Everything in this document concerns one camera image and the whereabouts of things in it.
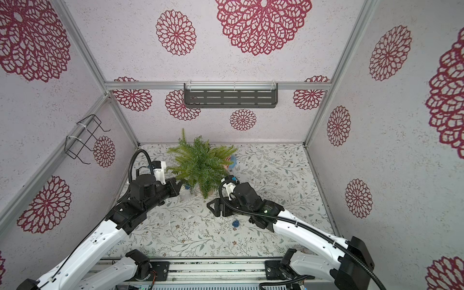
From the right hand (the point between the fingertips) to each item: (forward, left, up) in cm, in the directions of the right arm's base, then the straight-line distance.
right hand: (212, 204), depth 71 cm
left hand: (+8, +12, +4) cm, 15 cm away
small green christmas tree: (+13, +7, +9) cm, 17 cm away
